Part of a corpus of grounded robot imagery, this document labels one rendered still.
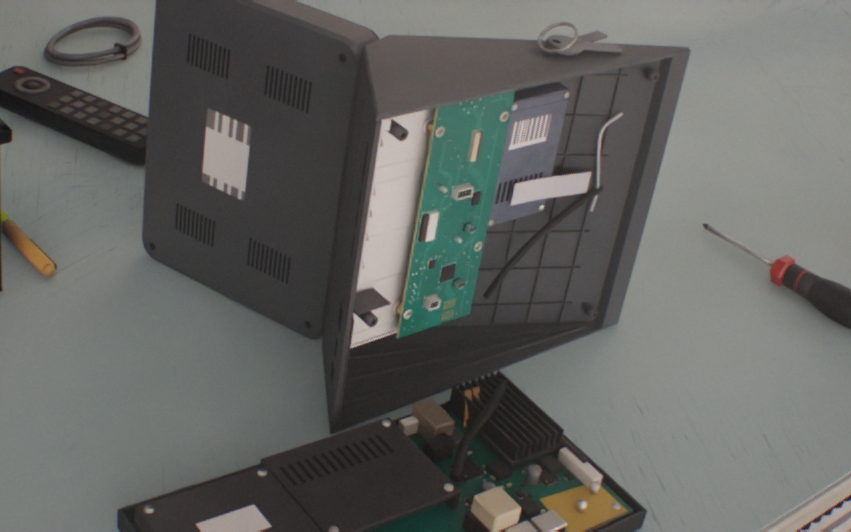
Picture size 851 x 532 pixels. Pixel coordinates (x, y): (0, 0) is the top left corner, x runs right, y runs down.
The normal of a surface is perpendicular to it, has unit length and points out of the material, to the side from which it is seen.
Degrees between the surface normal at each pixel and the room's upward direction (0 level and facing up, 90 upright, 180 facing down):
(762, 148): 0
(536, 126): 90
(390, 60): 0
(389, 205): 90
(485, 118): 90
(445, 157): 90
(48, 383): 0
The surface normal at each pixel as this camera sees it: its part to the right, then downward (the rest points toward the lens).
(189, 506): 0.15, -0.84
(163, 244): -0.53, 0.39
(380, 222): 0.61, 0.50
